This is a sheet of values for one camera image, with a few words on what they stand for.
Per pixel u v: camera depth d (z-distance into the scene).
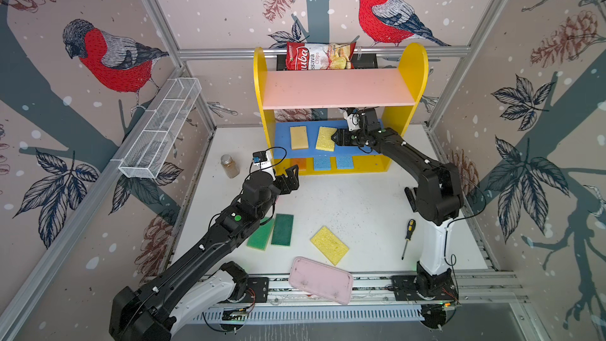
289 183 0.67
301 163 1.03
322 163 1.04
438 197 0.53
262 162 0.63
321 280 0.73
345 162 1.04
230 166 0.96
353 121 0.83
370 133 0.74
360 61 0.95
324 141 0.94
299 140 0.95
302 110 1.19
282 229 0.86
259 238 0.83
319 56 0.86
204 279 0.58
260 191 0.53
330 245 0.82
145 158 0.70
